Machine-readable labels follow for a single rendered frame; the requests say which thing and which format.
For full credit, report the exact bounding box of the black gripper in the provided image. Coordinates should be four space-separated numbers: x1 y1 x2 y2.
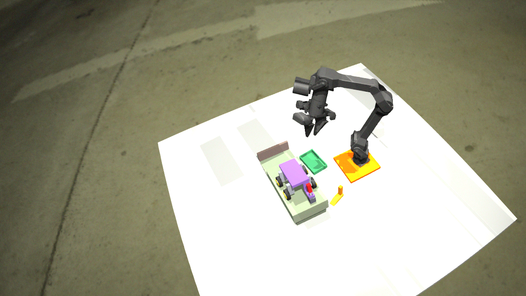
292 98 336 137

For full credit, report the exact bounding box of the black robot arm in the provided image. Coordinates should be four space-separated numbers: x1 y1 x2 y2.
292 67 394 168

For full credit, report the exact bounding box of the red-headed pin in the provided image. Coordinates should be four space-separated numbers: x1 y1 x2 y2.
306 183 312 196

